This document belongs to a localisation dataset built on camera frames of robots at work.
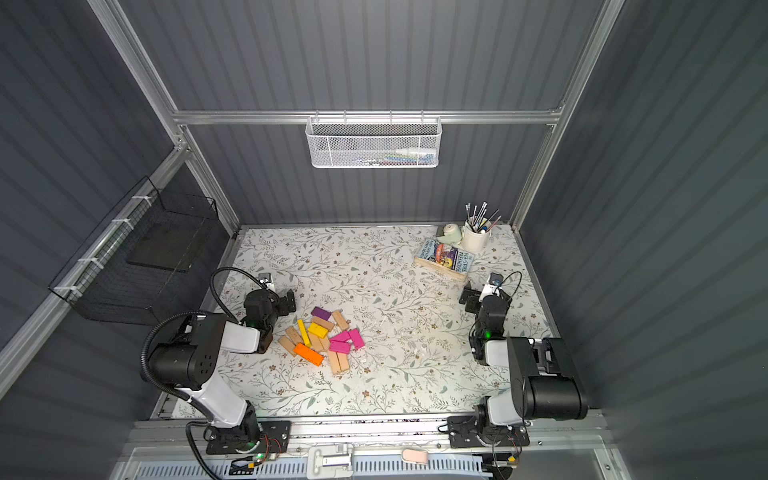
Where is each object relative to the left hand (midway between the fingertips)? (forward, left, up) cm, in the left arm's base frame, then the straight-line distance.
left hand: (277, 292), depth 96 cm
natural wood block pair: (-22, -22, -3) cm, 31 cm away
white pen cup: (+20, -67, +2) cm, 70 cm away
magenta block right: (-14, -26, -4) cm, 30 cm away
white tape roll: (+23, -60, +3) cm, 64 cm away
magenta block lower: (-17, -21, -3) cm, 28 cm away
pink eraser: (-44, -43, -2) cm, 62 cm away
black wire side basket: (-7, +20, +26) cm, 33 cm away
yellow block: (-12, -14, -3) cm, 19 cm away
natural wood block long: (-6, -20, -4) cm, 21 cm away
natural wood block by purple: (-9, -16, -4) cm, 19 cm away
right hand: (-3, -67, +6) cm, 68 cm away
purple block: (-5, -14, -5) cm, 16 cm away
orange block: (-19, -13, -4) cm, 24 cm away
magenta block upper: (-14, -22, -4) cm, 26 cm away
